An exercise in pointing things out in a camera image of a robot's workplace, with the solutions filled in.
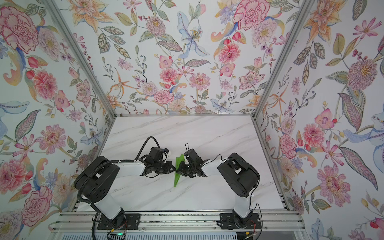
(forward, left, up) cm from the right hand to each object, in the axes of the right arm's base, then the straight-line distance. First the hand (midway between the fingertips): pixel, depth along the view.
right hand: (174, 171), depth 91 cm
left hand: (0, -1, +1) cm, 2 cm away
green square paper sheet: (-3, -2, -1) cm, 3 cm away
